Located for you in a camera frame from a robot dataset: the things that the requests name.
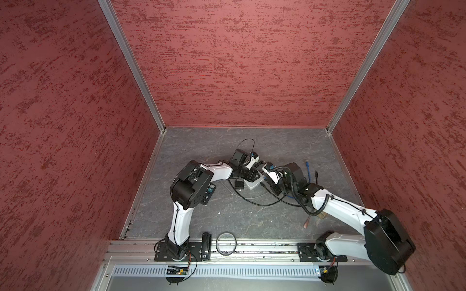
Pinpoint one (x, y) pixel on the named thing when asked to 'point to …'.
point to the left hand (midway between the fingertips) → (255, 177)
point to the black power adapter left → (239, 185)
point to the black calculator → (208, 194)
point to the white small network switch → (256, 182)
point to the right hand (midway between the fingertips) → (266, 181)
